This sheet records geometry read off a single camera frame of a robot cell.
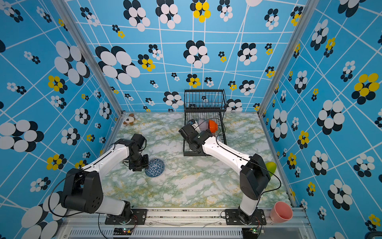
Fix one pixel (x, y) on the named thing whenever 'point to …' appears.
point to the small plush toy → (129, 120)
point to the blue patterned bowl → (156, 168)
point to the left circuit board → (121, 231)
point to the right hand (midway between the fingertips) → (204, 136)
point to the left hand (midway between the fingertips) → (148, 166)
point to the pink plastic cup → (281, 212)
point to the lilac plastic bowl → (203, 124)
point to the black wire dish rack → (200, 104)
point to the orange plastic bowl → (212, 126)
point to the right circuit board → (249, 233)
